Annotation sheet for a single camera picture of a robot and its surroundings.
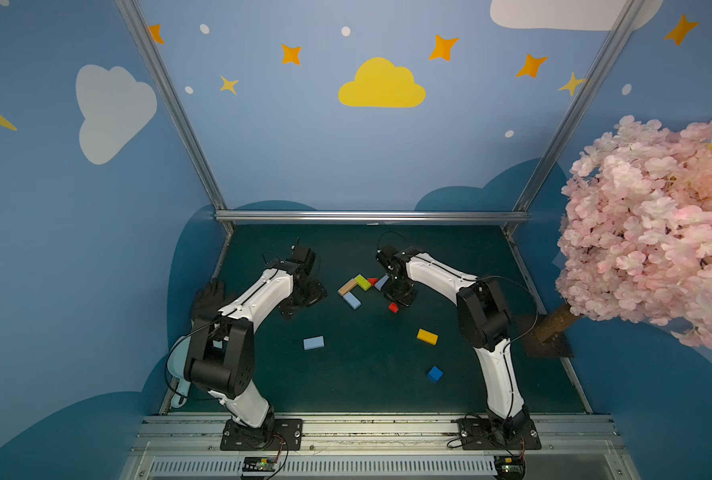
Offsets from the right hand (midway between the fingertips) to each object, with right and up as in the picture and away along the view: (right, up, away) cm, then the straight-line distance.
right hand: (392, 299), depth 98 cm
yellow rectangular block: (+11, -11, -7) cm, 17 cm away
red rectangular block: (0, -2, -2) cm, 3 cm away
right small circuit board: (+26, -38, -25) cm, 52 cm away
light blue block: (-14, -1, +1) cm, 14 cm away
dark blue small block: (+10, -19, -16) cm, 26 cm away
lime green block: (-10, +5, +6) cm, 13 cm away
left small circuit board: (-36, -37, -26) cm, 57 cm away
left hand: (-26, +1, -7) cm, 27 cm away
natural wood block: (-16, +3, +4) cm, 16 cm away
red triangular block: (-6, +5, +6) cm, 10 cm away
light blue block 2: (-26, -12, -8) cm, 30 cm away
